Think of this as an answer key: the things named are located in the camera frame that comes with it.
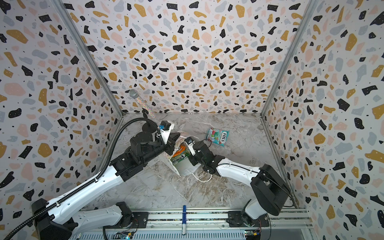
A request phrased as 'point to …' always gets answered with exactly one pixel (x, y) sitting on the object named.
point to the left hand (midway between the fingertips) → (178, 131)
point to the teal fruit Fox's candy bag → (218, 136)
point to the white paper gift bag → (186, 167)
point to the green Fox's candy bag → (176, 159)
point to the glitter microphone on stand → (134, 94)
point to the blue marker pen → (184, 220)
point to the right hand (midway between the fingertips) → (188, 148)
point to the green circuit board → (123, 235)
